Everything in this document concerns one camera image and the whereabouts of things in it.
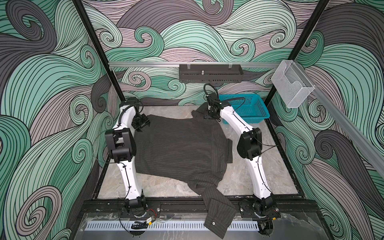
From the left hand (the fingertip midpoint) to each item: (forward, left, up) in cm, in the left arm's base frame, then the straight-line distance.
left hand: (146, 125), depth 96 cm
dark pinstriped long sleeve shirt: (-13, -31, -9) cm, 34 cm away
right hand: (+9, -41, +2) cm, 42 cm away
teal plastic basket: (+26, -78, -7) cm, 82 cm away
